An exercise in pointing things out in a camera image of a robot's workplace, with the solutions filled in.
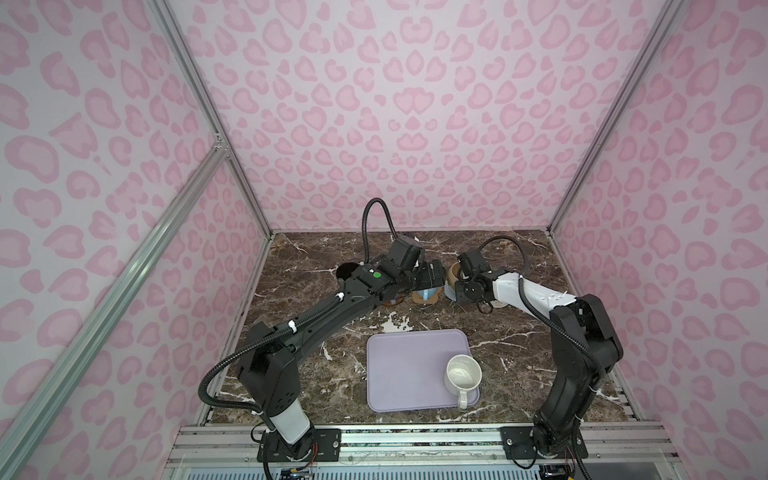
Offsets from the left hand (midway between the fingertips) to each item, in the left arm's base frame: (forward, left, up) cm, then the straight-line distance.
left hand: (438, 270), depth 78 cm
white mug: (-19, -7, -22) cm, 30 cm away
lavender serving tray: (-17, +9, -23) cm, 30 cm away
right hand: (+5, -11, -18) cm, 22 cm away
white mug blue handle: (+2, +2, -15) cm, 16 cm away
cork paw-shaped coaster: (+4, +4, -22) cm, 22 cm away
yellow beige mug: (+1, -4, -7) cm, 8 cm away
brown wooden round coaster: (+4, +11, -22) cm, 25 cm away
